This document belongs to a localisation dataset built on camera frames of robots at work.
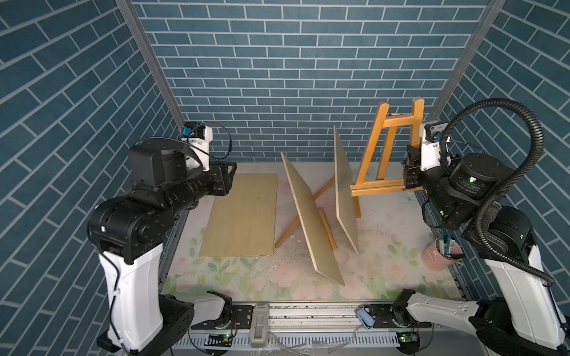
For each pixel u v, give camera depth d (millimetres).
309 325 735
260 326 694
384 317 737
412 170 433
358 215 946
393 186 554
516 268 309
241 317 741
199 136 399
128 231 273
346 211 961
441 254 772
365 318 718
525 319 349
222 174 421
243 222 966
